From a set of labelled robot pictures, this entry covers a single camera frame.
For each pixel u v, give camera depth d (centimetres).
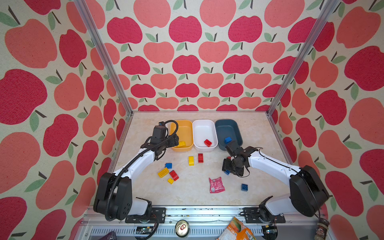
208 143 101
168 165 93
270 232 72
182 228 62
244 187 82
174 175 87
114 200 42
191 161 93
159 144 63
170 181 86
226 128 111
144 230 72
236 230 69
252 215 73
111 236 66
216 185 82
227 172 88
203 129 109
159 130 67
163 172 88
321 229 68
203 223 73
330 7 69
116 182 43
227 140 102
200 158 93
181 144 101
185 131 96
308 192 43
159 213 75
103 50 85
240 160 63
